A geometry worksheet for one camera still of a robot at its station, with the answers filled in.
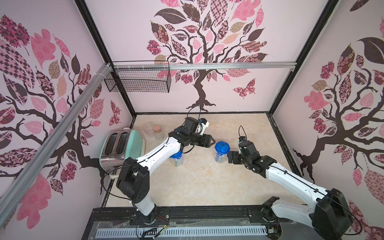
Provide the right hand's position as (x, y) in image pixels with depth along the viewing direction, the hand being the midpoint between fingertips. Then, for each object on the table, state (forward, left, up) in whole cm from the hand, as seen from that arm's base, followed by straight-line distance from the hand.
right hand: (233, 153), depth 85 cm
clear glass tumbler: (+26, +56, -7) cm, 63 cm away
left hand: (+2, +14, +7) cm, 16 cm away
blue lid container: (-4, +32, +1) cm, 32 cm away
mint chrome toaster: (+2, +65, +8) cm, 66 cm away
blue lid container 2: (+2, +7, +3) cm, 7 cm away
